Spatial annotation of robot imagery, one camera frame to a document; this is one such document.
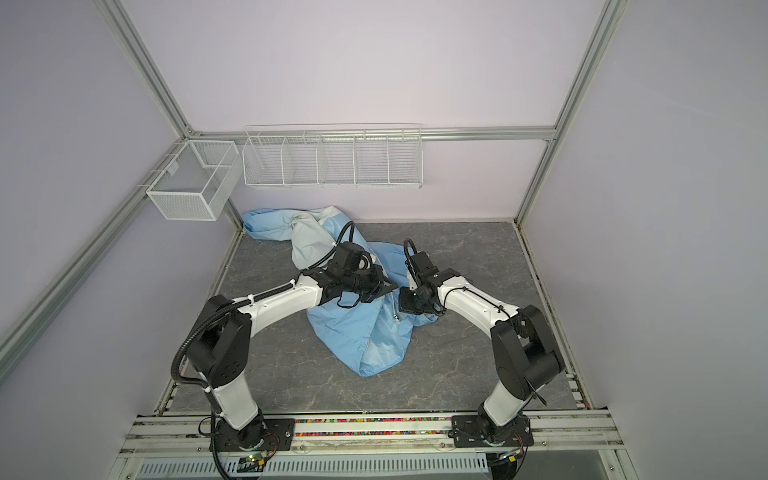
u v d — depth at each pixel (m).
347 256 0.70
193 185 0.93
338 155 0.97
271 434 0.74
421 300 0.75
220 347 0.47
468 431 0.73
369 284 0.78
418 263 0.72
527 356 0.45
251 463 0.72
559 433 0.75
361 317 0.86
